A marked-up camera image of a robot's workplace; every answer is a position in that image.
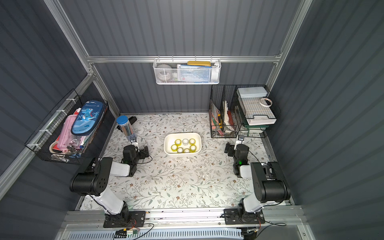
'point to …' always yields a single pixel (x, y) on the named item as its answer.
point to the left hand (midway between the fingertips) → (140, 147)
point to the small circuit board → (123, 233)
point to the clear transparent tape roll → (185, 141)
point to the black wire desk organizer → (240, 111)
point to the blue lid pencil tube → (125, 125)
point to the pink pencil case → (66, 138)
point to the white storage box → (182, 144)
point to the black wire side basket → (45, 140)
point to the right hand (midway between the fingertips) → (239, 143)
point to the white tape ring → (266, 106)
